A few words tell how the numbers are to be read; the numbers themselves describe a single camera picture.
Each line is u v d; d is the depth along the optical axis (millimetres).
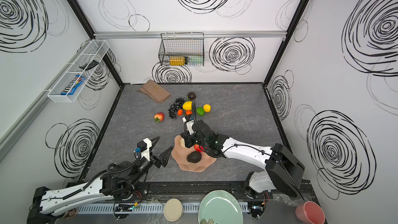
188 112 1007
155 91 1151
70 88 702
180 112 1002
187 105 1016
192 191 754
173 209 644
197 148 811
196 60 875
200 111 1011
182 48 989
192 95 1082
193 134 691
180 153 825
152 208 642
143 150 589
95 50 913
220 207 695
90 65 789
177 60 871
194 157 788
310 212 610
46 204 503
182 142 792
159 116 965
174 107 1018
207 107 1008
